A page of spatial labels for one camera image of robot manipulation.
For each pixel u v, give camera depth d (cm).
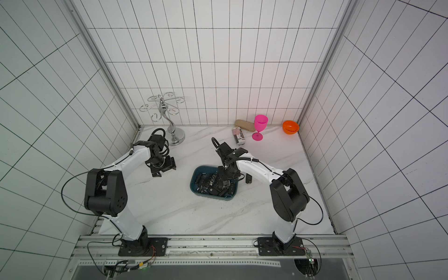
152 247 72
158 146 70
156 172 84
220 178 76
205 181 90
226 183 85
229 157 63
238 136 110
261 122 101
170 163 82
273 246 65
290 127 116
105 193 47
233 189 88
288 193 47
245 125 119
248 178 95
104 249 75
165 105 93
